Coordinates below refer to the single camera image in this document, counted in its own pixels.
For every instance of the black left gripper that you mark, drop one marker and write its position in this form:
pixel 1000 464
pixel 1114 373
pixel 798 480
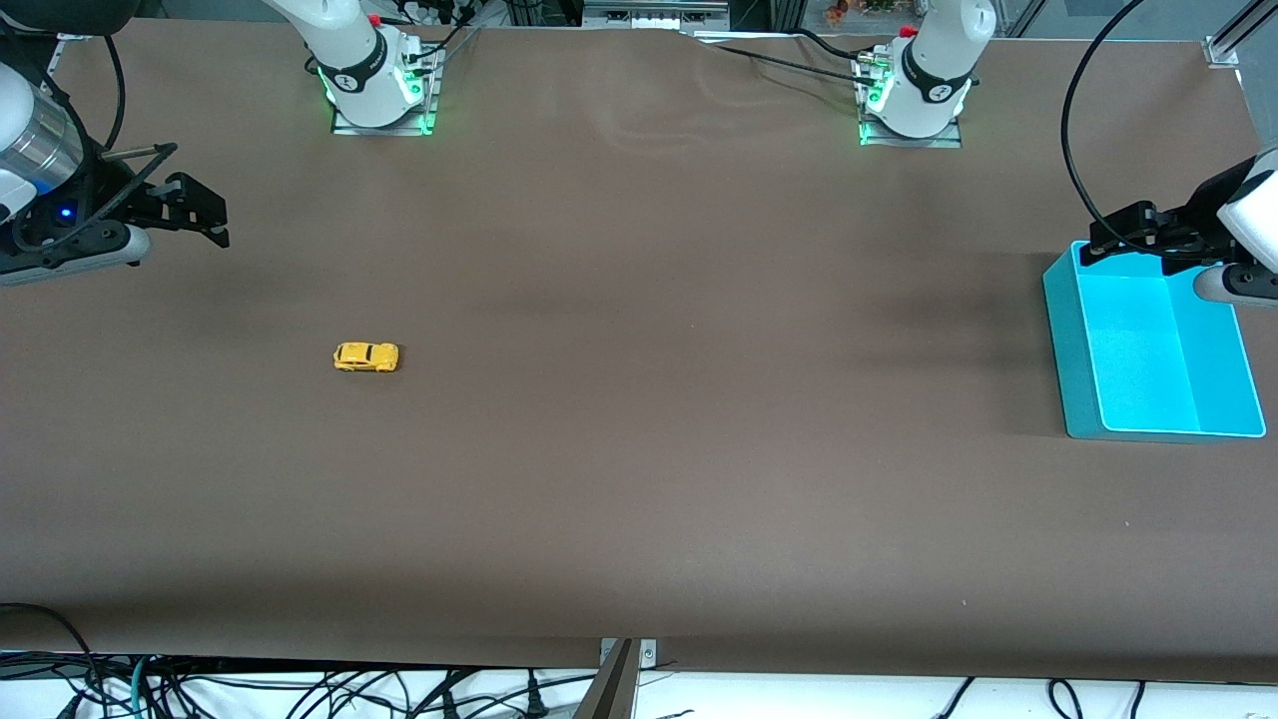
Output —
pixel 1195 222

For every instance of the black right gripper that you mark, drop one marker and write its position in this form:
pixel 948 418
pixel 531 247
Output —
pixel 112 196

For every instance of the yellow beetle toy car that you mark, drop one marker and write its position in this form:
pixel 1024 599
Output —
pixel 365 357

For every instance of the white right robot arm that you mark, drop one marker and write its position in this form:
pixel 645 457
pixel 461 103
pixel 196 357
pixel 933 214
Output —
pixel 354 70

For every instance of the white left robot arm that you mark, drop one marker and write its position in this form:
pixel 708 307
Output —
pixel 934 70

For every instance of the turquoise plastic bin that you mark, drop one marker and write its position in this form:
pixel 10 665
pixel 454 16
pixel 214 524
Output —
pixel 1148 379

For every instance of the white power strip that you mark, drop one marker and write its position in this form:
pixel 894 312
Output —
pixel 434 12

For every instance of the small orange figure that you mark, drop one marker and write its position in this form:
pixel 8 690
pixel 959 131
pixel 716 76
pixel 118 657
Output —
pixel 837 10

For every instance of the dark metal stand bar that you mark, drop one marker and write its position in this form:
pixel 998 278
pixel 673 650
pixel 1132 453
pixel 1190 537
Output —
pixel 609 694

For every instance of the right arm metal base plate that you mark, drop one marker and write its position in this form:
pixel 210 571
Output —
pixel 349 127

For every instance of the aluminium corner bracket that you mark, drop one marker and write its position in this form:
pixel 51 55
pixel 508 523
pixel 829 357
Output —
pixel 65 38
pixel 1223 50

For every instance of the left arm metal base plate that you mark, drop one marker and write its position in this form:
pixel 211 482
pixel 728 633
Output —
pixel 949 141

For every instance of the grey metal enclosure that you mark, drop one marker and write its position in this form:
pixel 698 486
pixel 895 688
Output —
pixel 654 12

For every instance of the small silver edge bracket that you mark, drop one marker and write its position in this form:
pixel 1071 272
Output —
pixel 647 654

